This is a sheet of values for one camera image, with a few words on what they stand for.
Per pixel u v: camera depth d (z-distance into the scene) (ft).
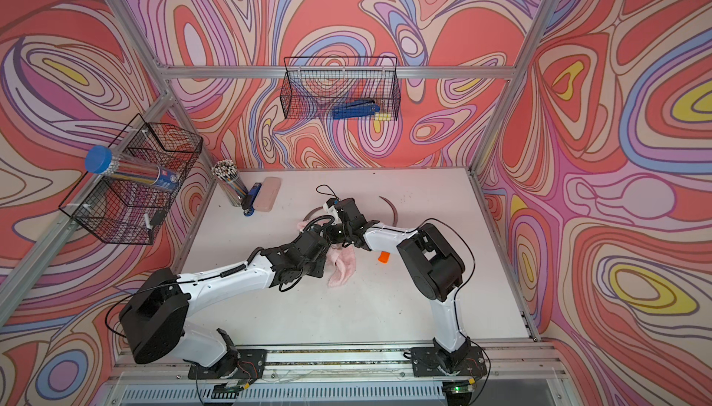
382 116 2.76
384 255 3.05
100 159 2.04
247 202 3.43
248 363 2.40
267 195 3.57
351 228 2.46
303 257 2.14
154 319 1.39
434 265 1.73
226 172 3.13
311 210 3.50
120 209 2.40
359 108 2.96
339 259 2.79
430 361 2.40
